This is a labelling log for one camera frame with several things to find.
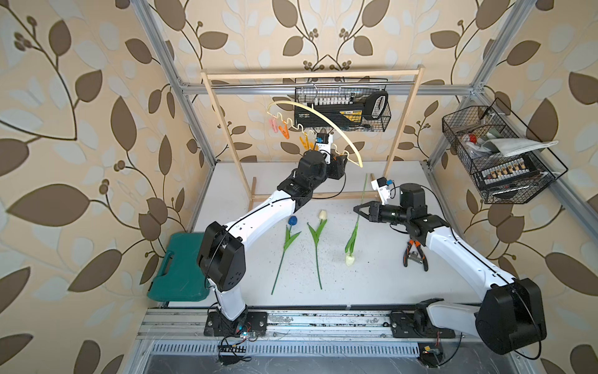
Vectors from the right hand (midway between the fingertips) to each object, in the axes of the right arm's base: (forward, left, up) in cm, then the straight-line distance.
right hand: (354, 209), depth 79 cm
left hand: (+12, +3, +14) cm, 19 cm away
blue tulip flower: (0, +24, -19) cm, 31 cm away
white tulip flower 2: (-11, +3, -6) cm, 13 cm away
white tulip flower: (+9, +10, -18) cm, 22 cm away
